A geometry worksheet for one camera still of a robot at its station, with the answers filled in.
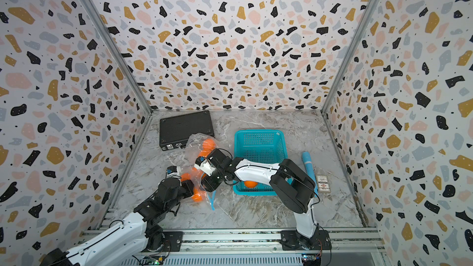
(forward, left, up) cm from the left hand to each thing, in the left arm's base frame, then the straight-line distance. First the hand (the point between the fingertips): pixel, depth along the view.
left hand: (198, 181), depth 85 cm
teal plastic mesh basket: (+23, -30, -5) cm, 38 cm away
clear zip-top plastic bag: (+16, +2, +6) cm, 17 cm away
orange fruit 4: (-1, -24, -2) cm, 24 cm away
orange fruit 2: (+14, -2, +3) cm, 15 cm away
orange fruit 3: (-7, -1, +1) cm, 7 cm away
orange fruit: (+19, -3, +5) cm, 20 cm away
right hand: (-2, -3, +1) cm, 4 cm away
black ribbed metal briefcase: (+32, +18, -2) cm, 37 cm away
